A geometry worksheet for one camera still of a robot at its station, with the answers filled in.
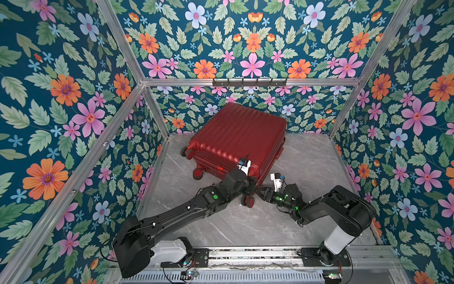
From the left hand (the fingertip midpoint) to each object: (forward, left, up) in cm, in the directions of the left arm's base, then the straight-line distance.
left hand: (258, 176), depth 73 cm
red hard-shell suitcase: (+24, +8, +2) cm, 26 cm away
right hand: (+1, +1, -14) cm, 14 cm away
